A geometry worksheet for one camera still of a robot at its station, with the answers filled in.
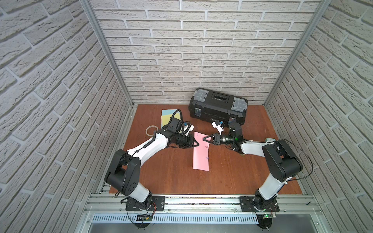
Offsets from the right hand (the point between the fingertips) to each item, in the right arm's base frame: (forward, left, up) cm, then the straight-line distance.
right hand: (206, 139), depth 85 cm
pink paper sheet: (-7, +4, -3) cm, 8 cm away
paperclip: (-10, 0, -4) cm, 11 cm away
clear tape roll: (+20, +38, -10) cm, 44 cm away
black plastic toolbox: (+23, -7, +6) cm, 25 cm away
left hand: (-4, +4, +3) cm, 6 cm away
